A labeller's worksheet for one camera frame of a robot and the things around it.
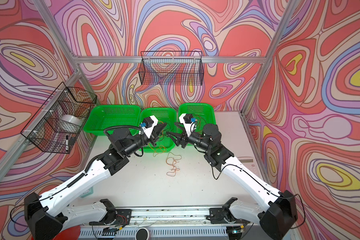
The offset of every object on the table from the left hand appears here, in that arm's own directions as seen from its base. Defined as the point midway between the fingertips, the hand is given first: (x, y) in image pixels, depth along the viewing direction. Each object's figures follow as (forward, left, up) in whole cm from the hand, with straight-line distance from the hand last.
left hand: (165, 122), depth 63 cm
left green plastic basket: (+37, +56, -35) cm, 76 cm away
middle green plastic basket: (+39, +5, -36) cm, 53 cm away
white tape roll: (+8, +48, -6) cm, 49 cm away
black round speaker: (-37, +11, -34) cm, 51 cm away
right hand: (-1, -3, -6) cm, 6 cm away
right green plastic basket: (+37, -24, -32) cm, 55 cm away
